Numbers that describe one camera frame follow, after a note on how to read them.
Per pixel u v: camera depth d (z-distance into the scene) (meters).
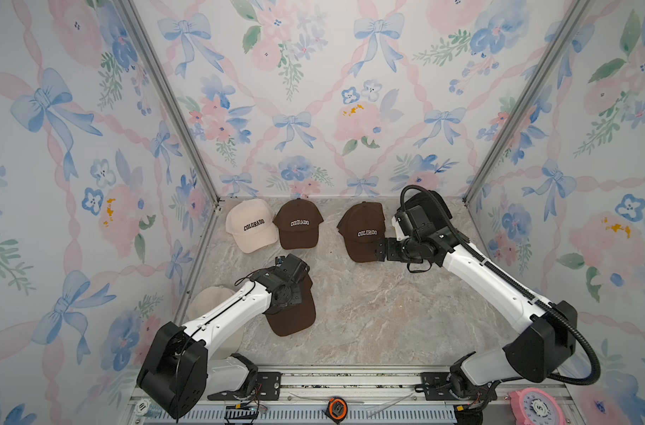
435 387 0.73
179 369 0.40
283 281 0.61
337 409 0.68
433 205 0.57
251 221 1.03
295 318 0.86
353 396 0.73
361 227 1.02
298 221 1.03
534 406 0.68
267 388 0.73
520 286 0.46
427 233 0.60
